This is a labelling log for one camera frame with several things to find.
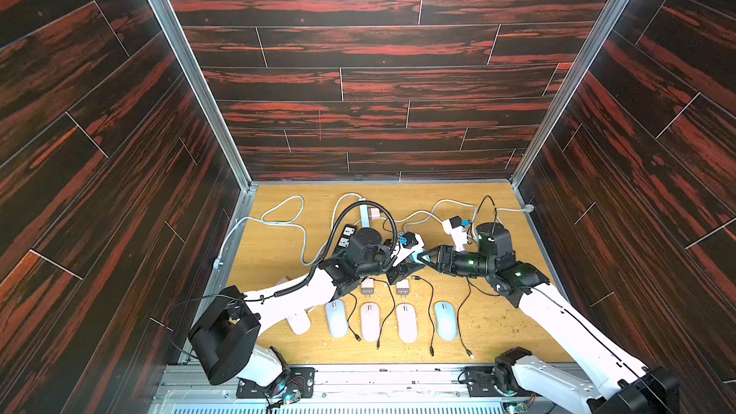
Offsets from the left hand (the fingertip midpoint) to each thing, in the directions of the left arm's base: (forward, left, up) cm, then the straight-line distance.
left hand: (420, 258), depth 74 cm
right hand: (+2, -1, -1) cm, 2 cm away
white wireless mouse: (-11, +34, -20) cm, 41 cm away
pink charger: (0, +14, -18) cm, 23 cm away
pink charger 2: (0, +3, -19) cm, 19 cm away
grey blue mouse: (-10, -9, -18) cm, 23 cm away
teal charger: (0, +2, +1) cm, 2 cm away
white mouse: (-10, +23, -19) cm, 31 cm away
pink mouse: (-10, +2, -19) cm, 22 cm away
